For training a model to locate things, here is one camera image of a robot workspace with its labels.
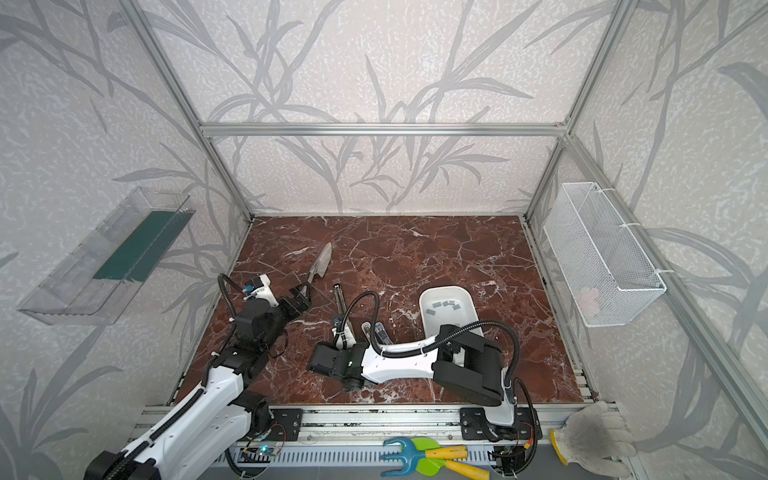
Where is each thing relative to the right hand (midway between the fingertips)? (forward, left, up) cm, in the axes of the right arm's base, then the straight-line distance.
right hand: (346, 341), depth 84 cm
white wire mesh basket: (+1, -59, +31) cm, 67 cm away
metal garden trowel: (+29, +13, -3) cm, 32 cm away
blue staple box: (+3, -10, -1) cm, 11 cm away
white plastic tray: (+13, -31, -5) cm, 34 cm away
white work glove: (-23, -63, -3) cm, 67 cm away
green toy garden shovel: (-29, -23, -3) cm, 37 cm away
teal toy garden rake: (-26, -18, -1) cm, 32 cm away
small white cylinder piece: (+4, -5, 0) cm, 7 cm away
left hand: (+13, +11, +12) cm, 21 cm away
